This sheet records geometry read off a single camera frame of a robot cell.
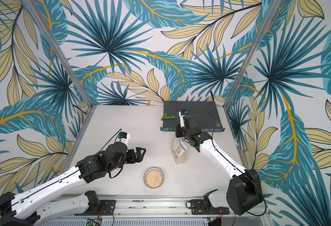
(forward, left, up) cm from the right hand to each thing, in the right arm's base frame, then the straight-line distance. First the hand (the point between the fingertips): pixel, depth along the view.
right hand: (168, 129), depth 82 cm
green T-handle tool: (+22, 0, -14) cm, 26 cm away
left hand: (-15, +16, 0) cm, 22 cm away
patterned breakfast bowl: (-22, +9, -15) cm, 28 cm away
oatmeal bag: (-10, -6, -5) cm, 13 cm away
